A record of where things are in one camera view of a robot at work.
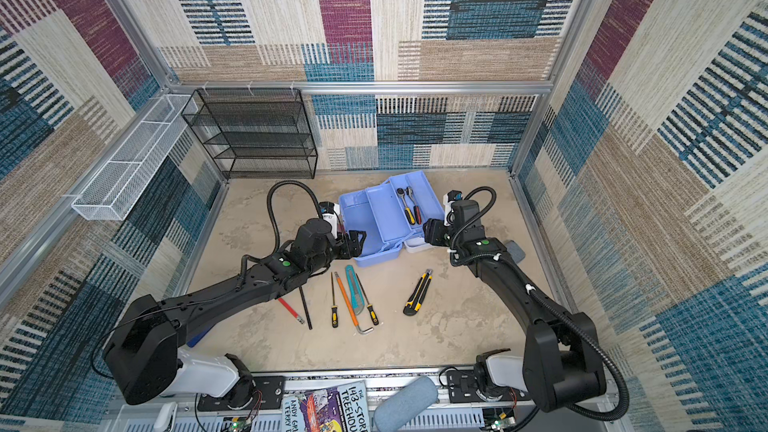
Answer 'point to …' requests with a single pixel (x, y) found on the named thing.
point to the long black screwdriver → (369, 307)
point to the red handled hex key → (299, 318)
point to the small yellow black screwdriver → (335, 320)
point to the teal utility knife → (356, 291)
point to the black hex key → (307, 315)
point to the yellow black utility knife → (415, 299)
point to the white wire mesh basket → (109, 194)
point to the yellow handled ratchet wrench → (408, 213)
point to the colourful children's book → (343, 408)
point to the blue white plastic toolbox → (391, 215)
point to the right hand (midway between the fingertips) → (434, 231)
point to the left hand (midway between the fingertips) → (358, 231)
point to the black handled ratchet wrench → (417, 208)
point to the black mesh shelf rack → (254, 133)
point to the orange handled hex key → (362, 330)
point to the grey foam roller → (396, 411)
